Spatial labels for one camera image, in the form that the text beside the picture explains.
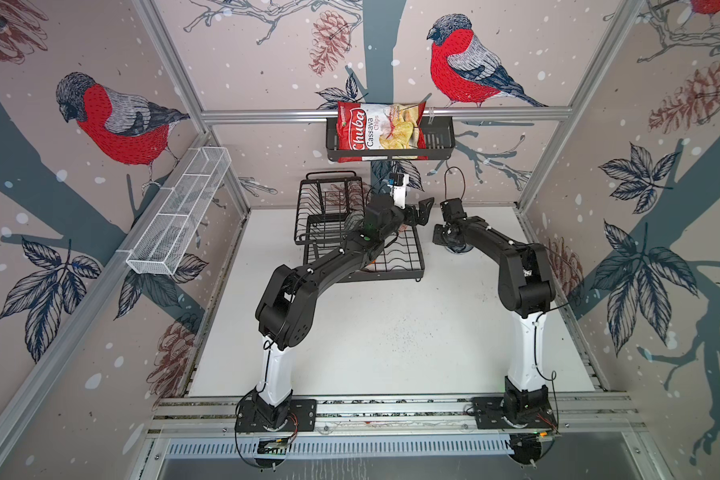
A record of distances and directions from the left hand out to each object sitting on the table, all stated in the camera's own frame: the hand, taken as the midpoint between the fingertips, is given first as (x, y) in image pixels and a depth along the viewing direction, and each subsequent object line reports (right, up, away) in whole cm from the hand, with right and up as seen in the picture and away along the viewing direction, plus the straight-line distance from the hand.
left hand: (422, 194), depth 81 cm
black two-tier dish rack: (-29, -2, +27) cm, 40 cm away
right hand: (+11, -13, +24) cm, 30 cm away
